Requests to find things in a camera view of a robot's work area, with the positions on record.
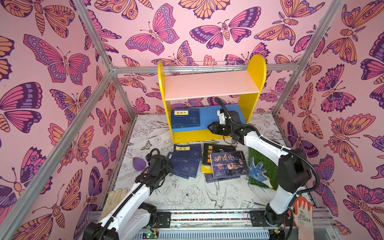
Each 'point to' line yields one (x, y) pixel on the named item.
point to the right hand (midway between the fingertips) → (209, 124)
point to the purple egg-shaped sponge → (138, 164)
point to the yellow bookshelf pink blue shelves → (192, 100)
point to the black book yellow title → (209, 148)
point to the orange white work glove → (303, 218)
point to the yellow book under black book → (206, 169)
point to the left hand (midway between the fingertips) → (170, 164)
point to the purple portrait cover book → (228, 164)
